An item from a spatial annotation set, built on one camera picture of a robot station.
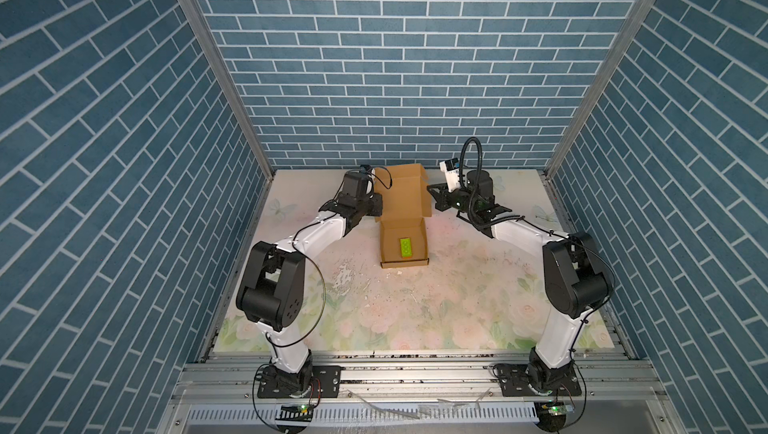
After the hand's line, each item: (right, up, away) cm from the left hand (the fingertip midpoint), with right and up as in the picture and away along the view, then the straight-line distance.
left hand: (379, 197), depth 94 cm
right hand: (+15, +4, -2) cm, 16 cm away
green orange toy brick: (+9, -17, +3) cm, 19 cm away
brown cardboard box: (+9, -2, +4) cm, 10 cm away
